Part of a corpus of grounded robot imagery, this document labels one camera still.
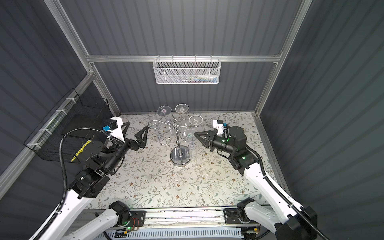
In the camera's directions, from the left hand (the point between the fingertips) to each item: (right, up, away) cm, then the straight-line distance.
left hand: (138, 125), depth 60 cm
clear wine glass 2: (+16, +9, +17) cm, 25 cm away
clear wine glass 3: (+23, +3, +14) cm, 27 cm away
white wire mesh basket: (+16, +46, +64) cm, 80 cm away
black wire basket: (-41, +8, +19) cm, 46 cm away
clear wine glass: (+8, +8, +14) cm, 18 cm away
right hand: (+23, -5, +5) cm, 24 cm away
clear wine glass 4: (+20, -5, +7) cm, 22 cm away
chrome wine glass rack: (+14, -19, +35) cm, 42 cm away
